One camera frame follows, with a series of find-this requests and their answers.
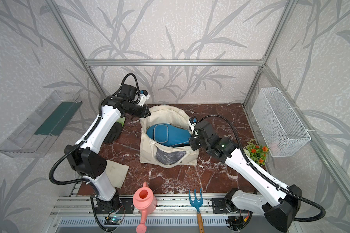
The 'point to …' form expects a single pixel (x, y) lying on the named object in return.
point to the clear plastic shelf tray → (41, 129)
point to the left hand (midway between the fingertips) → (149, 112)
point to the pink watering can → (144, 199)
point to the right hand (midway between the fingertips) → (191, 135)
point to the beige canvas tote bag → (153, 153)
